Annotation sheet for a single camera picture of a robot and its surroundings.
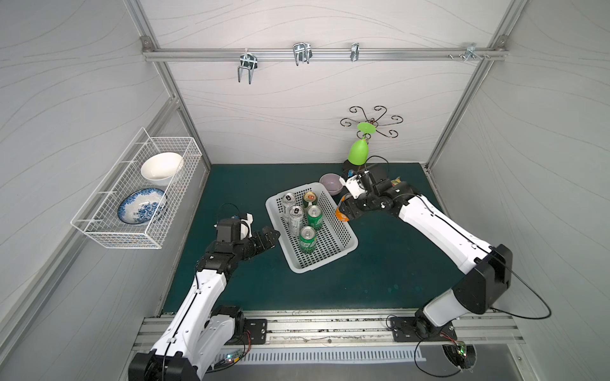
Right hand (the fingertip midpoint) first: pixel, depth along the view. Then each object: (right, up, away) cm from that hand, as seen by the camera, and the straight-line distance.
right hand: (351, 199), depth 81 cm
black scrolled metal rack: (+11, +31, +13) cm, 35 cm away
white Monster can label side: (-19, -6, +5) cm, 21 cm away
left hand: (-27, -13, -1) cm, 30 cm away
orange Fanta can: (-4, -5, 0) cm, 7 cm away
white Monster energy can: (-23, -1, +10) cm, 25 cm away
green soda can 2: (-15, -14, +3) cm, 21 cm away
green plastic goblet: (+5, +18, +16) cm, 25 cm away
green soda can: (-13, -7, +10) cm, 17 cm away
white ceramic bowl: (-64, +11, -4) cm, 65 cm away
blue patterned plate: (-62, -1, -17) cm, 64 cm away
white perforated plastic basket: (-4, -16, +13) cm, 21 cm away
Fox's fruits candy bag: (+27, +7, +31) cm, 41 cm away
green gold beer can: (-15, 0, +14) cm, 21 cm away
